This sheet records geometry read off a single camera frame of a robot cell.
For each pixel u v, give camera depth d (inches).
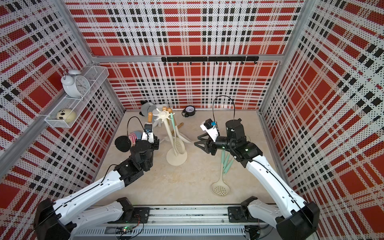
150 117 25.1
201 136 26.3
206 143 23.4
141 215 28.9
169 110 26.0
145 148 20.9
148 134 23.4
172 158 36.8
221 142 23.1
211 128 22.6
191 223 28.5
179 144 34.0
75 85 26.8
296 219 14.3
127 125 45.2
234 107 48.5
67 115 24.9
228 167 35.4
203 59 34.8
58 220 15.4
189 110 46.7
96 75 35.5
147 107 44.7
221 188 32.2
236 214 28.9
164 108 26.1
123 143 36.6
